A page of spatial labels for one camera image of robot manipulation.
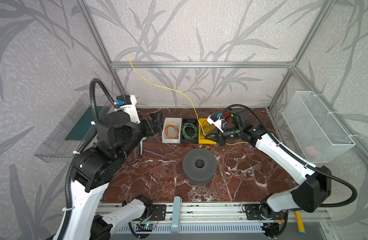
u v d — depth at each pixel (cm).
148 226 70
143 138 102
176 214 74
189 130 103
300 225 69
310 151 73
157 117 46
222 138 67
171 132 103
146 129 45
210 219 73
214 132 66
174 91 114
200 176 79
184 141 96
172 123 106
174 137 101
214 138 68
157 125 46
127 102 43
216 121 63
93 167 31
